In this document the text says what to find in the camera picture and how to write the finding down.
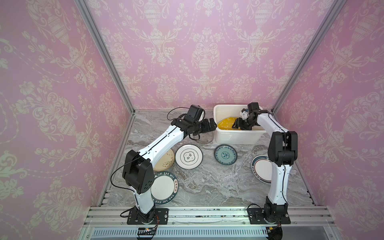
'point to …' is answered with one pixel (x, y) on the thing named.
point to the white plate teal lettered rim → (164, 187)
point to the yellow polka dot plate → (226, 123)
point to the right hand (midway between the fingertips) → (237, 126)
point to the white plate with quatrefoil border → (189, 156)
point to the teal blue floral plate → (225, 154)
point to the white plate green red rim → (261, 168)
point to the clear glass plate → (206, 137)
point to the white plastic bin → (236, 136)
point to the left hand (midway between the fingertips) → (211, 128)
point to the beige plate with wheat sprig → (166, 162)
